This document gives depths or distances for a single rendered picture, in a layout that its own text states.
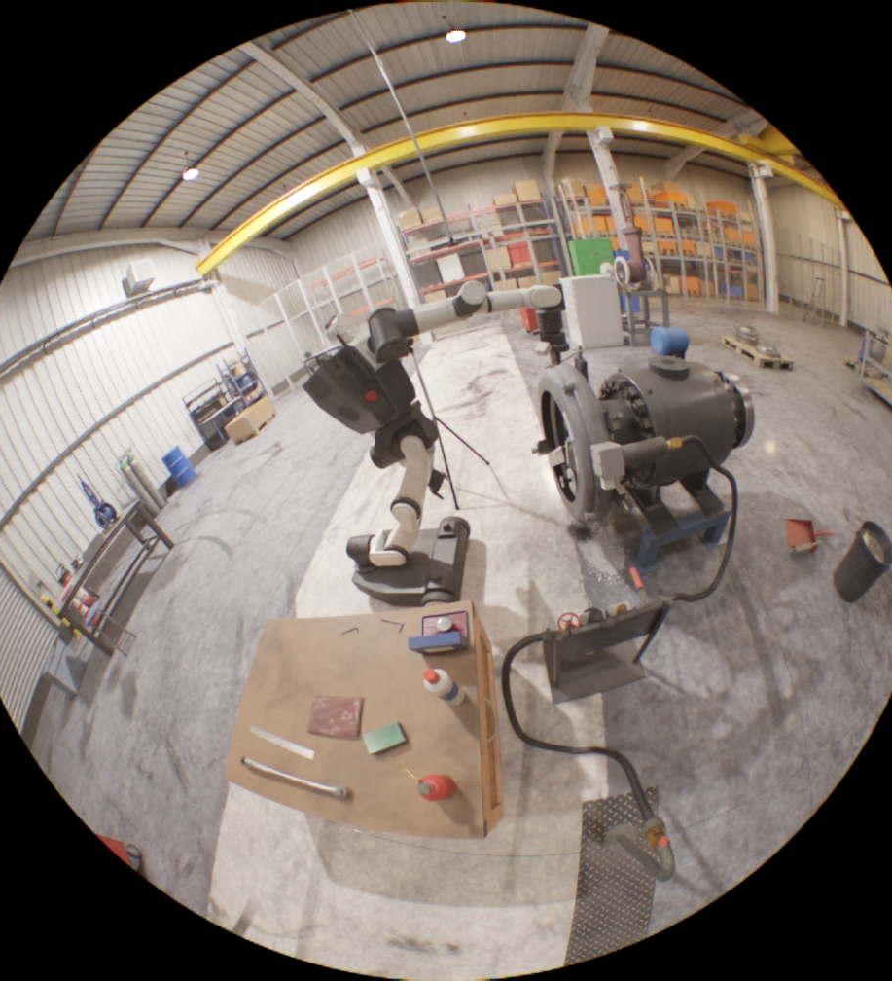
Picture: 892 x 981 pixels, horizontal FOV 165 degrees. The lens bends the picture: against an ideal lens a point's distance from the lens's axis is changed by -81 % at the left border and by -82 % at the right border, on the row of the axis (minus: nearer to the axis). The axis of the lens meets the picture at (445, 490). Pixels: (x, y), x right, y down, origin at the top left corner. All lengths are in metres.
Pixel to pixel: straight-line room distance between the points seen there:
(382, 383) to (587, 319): 4.41
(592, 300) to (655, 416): 3.93
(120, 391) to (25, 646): 6.02
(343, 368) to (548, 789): 1.67
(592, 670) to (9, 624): 8.55
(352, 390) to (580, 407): 0.78
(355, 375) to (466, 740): 1.14
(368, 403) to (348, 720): 1.03
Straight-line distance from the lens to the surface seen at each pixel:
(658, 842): 0.92
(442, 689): 0.82
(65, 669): 5.81
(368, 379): 0.99
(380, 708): 1.07
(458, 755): 0.96
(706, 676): 1.60
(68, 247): 10.38
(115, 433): 8.66
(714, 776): 1.58
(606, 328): 5.29
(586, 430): 1.14
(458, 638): 0.93
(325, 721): 1.15
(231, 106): 9.24
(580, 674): 1.45
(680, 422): 1.43
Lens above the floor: 1.40
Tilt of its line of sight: 36 degrees down
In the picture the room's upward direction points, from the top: 20 degrees counter-clockwise
